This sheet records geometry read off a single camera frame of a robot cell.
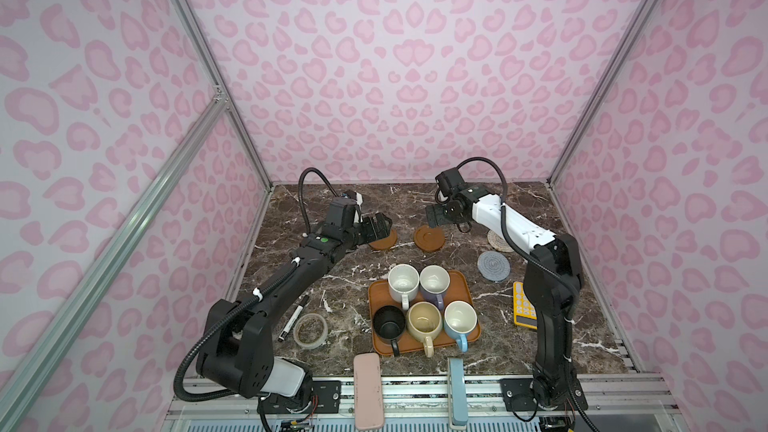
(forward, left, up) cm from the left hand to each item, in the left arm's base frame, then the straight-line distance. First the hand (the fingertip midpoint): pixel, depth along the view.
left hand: (383, 220), depth 84 cm
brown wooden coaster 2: (+7, -15, -19) cm, 26 cm away
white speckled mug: (-11, -5, -18) cm, 22 cm away
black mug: (-23, -1, -18) cm, 29 cm away
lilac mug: (-10, -15, -19) cm, 26 cm away
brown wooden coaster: (+4, 0, -18) cm, 19 cm away
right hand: (+8, -20, -7) cm, 22 cm away
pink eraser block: (-40, +4, -16) cm, 43 cm away
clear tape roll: (-23, +21, -19) cm, 37 cm away
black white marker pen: (-20, +27, -19) cm, 39 cm away
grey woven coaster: (-5, -34, -19) cm, 40 cm away
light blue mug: (-22, -21, -16) cm, 34 cm away
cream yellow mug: (-22, -11, -18) cm, 31 cm away
